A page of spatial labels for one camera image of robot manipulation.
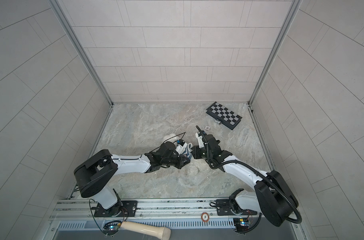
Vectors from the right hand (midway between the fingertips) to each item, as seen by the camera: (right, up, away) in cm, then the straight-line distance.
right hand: (190, 151), depth 83 cm
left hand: (+2, -6, -2) cm, 6 cm away
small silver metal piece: (+20, +15, +20) cm, 32 cm away
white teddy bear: (-9, +11, -17) cm, 21 cm away
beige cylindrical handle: (-13, -30, -20) cm, 38 cm away
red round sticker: (+7, -28, -14) cm, 32 cm away
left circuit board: (-34, -29, -18) cm, 48 cm away
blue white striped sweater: (-1, +1, -3) cm, 3 cm away
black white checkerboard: (+26, +19, +22) cm, 39 cm away
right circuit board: (+24, -30, -15) cm, 41 cm away
